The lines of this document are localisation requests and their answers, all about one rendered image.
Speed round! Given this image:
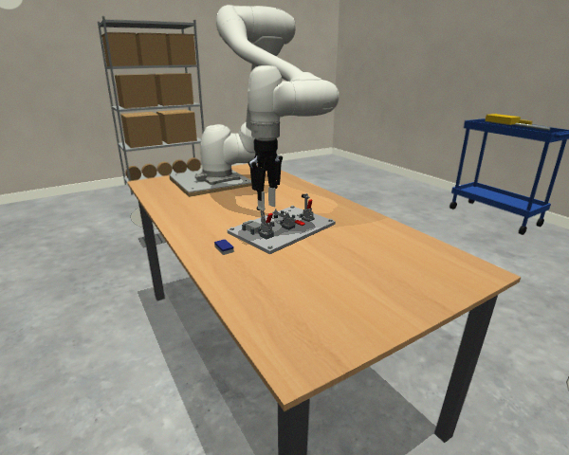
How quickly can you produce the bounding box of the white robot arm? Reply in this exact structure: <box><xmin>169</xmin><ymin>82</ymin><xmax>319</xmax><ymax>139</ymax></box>
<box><xmin>194</xmin><ymin>5</ymin><xmax>339</xmax><ymax>185</ymax></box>

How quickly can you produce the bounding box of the blue rectangular plate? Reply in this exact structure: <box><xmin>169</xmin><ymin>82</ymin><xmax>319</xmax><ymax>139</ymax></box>
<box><xmin>214</xmin><ymin>239</ymin><xmax>234</xmax><ymax>255</ymax></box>

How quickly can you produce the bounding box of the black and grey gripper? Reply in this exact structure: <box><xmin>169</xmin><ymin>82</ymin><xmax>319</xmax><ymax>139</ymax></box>
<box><xmin>248</xmin><ymin>138</ymin><xmax>283</xmax><ymax>210</ymax></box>

